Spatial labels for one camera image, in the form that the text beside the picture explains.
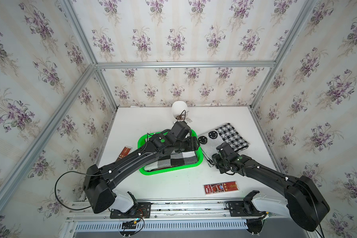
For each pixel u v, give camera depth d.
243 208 0.72
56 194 0.40
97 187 0.38
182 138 0.57
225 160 0.66
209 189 0.78
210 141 0.95
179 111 1.14
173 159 0.84
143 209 0.73
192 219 0.71
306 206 0.41
